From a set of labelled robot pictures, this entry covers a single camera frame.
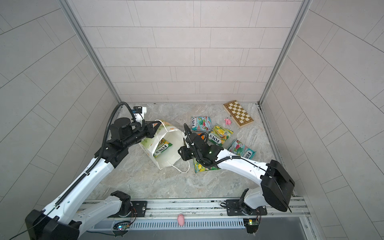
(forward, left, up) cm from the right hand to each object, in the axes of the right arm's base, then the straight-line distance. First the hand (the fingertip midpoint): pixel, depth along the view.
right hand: (180, 152), depth 77 cm
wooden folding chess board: (+29, -42, -10) cm, 52 cm away
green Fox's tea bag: (-4, -9, -11) cm, 15 cm away
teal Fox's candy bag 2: (+6, -34, -11) cm, 36 cm away
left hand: (+8, +5, +17) cm, 19 cm away
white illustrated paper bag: (+1, +6, -7) cm, 10 cm away
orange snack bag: (-1, -12, +15) cm, 19 cm away
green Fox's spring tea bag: (+16, -24, -11) cm, 31 cm away
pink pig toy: (+28, -32, -11) cm, 44 cm away
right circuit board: (-31, -32, -15) cm, 47 cm away
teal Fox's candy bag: (+26, -13, -10) cm, 31 cm away
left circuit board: (-28, +25, -9) cm, 39 cm away
